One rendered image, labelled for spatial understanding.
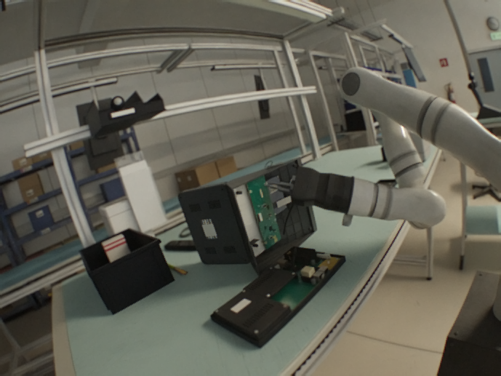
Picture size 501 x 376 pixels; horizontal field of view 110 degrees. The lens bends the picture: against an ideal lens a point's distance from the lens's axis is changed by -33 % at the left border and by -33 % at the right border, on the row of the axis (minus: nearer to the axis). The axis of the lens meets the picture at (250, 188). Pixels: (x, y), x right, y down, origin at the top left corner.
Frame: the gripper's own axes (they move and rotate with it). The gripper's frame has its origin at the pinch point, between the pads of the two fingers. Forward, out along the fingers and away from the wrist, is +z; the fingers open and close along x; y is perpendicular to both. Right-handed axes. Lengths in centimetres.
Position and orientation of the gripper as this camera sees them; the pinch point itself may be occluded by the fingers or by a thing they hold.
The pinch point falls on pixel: (266, 184)
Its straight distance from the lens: 57.3
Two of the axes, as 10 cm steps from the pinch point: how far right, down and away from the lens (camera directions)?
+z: -9.4, -1.9, 2.8
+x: -2.8, 9.0, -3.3
